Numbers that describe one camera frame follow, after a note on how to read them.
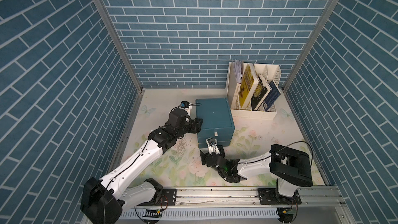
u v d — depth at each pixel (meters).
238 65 0.94
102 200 0.37
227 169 0.64
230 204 0.74
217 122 0.77
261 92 0.97
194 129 0.67
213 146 0.71
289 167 0.46
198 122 0.68
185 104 0.67
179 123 0.56
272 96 1.01
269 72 1.01
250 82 0.93
